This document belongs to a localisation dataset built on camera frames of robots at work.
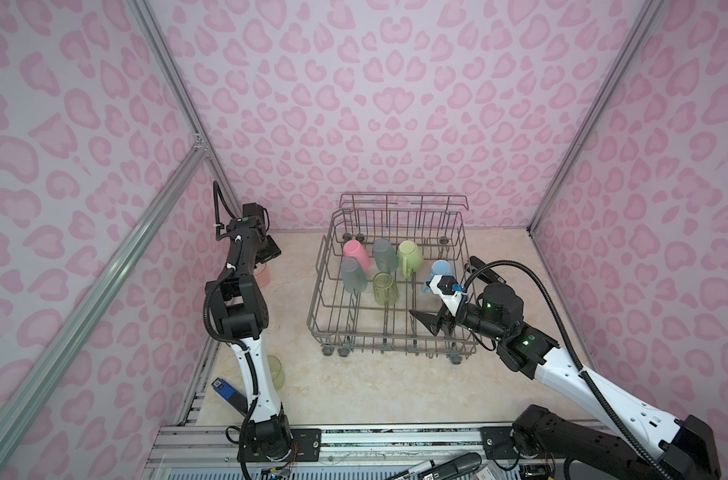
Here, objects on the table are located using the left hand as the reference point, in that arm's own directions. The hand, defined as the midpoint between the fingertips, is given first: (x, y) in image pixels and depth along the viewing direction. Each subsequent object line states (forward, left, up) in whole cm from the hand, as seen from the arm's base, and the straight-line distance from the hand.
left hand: (266, 252), depth 99 cm
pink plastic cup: (-2, -29, +3) cm, 30 cm away
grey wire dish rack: (-1, -35, -8) cm, 36 cm away
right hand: (-27, -47, +15) cm, 56 cm away
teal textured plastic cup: (-3, -39, 0) cm, 39 cm away
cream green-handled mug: (-4, -47, +2) cm, 47 cm away
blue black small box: (-43, +1, -6) cm, 44 cm away
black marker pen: (-59, -50, -7) cm, 78 cm away
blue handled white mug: (-10, -55, +3) cm, 56 cm away
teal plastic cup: (-9, -29, -1) cm, 30 cm away
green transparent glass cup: (-12, -39, -7) cm, 41 cm away
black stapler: (-4, -75, -10) cm, 76 cm away
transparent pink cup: (-7, +1, -3) cm, 7 cm away
